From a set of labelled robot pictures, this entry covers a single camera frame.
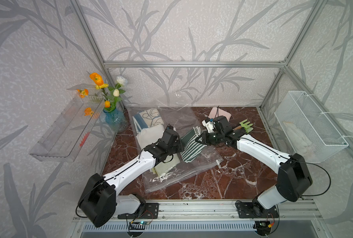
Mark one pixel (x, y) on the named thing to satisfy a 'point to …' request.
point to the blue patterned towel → (147, 118)
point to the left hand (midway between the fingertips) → (184, 145)
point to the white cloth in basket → (302, 142)
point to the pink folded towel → (221, 112)
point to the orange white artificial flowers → (110, 94)
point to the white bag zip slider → (217, 162)
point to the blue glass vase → (115, 119)
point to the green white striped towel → (191, 148)
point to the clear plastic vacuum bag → (183, 119)
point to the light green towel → (162, 167)
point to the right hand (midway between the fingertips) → (195, 139)
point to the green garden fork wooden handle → (245, 124)
